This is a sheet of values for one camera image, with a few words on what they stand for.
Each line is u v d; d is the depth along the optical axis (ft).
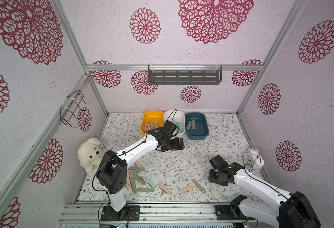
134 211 2.42
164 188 2.68
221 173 1.98
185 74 3.11
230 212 2.24
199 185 2.75
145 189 2.69
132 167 2.98
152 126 3.68
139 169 2.95
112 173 1.49
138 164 3.02
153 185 2.73
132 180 2.80
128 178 2.80
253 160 2.71
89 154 2.48
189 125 3.69
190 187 2.75
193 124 3.71
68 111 2.45
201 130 3.59
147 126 3.60
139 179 2.80
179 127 3.61
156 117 3.80
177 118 3.81
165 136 2.10
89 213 2.46
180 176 2.86
